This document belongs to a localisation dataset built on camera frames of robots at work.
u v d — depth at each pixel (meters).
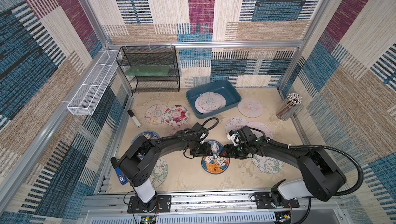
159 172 0.83
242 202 0.76
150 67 1.08
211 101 1.11
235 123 1.02
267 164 0.85
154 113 1.08
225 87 1.19
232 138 0.83
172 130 0.99
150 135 0.96
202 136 0.78
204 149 0.78
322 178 0.43
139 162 0.46
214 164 0.84
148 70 0.99
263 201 0.73
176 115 1.06
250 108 1.10
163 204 0.73
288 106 0.94
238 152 0.76
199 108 1.08
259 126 1.00
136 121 0.99
